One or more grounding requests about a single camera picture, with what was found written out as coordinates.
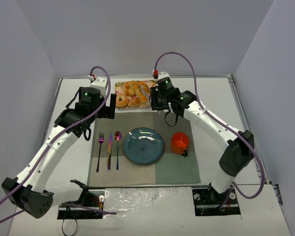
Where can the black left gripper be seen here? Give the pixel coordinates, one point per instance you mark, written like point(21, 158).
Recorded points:
point(111, 106)

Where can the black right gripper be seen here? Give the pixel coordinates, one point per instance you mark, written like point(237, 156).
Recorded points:
point(154, 99)

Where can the large striped croissant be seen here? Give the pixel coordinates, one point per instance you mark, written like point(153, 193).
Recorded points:
point(142, 98)

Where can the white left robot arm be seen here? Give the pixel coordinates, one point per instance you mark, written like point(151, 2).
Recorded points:
point(29, 190)

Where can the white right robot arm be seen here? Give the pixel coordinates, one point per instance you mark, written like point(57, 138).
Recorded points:
point(237, 146)

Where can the twisted round bread roll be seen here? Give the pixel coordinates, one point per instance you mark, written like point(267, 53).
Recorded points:
point(130, 88)

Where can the floral rectangular tray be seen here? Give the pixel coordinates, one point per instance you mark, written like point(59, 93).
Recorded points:
point(119, 89)

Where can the brown oval bun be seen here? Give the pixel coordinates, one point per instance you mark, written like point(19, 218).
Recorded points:
point(134, 102)

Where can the iridescent spoon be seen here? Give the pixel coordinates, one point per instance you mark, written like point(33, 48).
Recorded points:
point(118, 137)

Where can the iridescent knife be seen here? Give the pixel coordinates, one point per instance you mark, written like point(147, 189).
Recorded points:
point(109, 152)

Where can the iridescent fork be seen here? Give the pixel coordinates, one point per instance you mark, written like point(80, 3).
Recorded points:
point(101, 141)

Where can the blue ceramic plate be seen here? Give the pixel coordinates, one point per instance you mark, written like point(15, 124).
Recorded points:
point(143, 146)

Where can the grey patchwork placemat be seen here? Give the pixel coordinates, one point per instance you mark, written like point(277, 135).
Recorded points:
point(170, 169)

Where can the orange enamel mug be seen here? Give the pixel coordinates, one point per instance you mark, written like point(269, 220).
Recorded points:
point(179, 143)

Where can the ring bagel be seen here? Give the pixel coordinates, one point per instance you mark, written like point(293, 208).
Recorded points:
point(121, 101)

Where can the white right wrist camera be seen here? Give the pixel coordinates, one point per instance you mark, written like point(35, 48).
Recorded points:
point(159, 75)

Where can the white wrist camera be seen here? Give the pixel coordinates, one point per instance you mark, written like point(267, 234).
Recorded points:
point(99, 83)
point(159, 75)

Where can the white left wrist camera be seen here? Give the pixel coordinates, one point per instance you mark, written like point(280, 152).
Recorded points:
point(99, 83)

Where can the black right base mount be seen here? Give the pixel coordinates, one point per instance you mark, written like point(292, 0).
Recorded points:
point(207, 202)

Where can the aluminium rail frame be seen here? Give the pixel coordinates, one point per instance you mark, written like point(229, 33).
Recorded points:
point(245, 123)

